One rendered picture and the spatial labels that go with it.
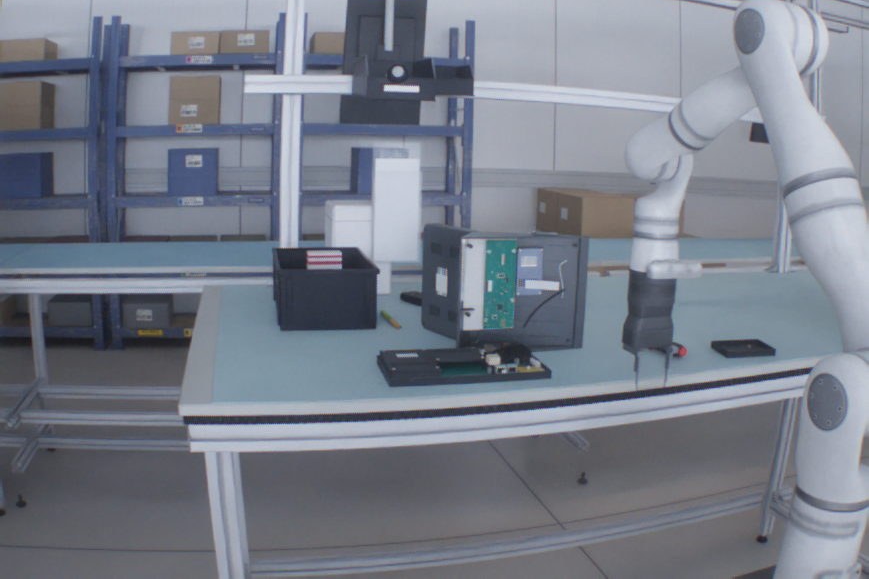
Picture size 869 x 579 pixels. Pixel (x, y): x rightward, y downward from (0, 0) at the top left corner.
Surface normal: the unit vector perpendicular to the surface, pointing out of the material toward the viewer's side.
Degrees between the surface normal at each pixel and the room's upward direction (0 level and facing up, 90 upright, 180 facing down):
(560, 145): 90
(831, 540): 90
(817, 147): 73
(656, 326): 87
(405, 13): 98
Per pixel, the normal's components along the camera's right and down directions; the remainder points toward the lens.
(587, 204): 0.24, 0.14
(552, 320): -0.15, 0.14
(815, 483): -0.93, 0.00
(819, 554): -0.56, 0.11
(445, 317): -0.82, 0.06
